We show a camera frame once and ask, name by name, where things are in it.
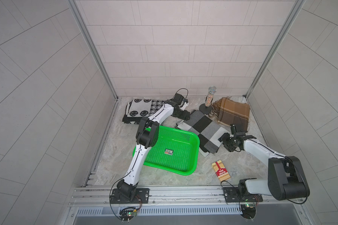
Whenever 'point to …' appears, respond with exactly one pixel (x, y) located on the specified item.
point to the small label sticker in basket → (169, 151)
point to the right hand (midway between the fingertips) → (218, 139)
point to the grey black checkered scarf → (209, 130)
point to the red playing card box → (220, 171)
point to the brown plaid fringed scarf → (226, 112)
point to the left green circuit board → (127, 213)
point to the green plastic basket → (176, 150)
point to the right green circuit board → (248, 211)
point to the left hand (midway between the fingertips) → (187, 115)
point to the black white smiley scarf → (137, 108)
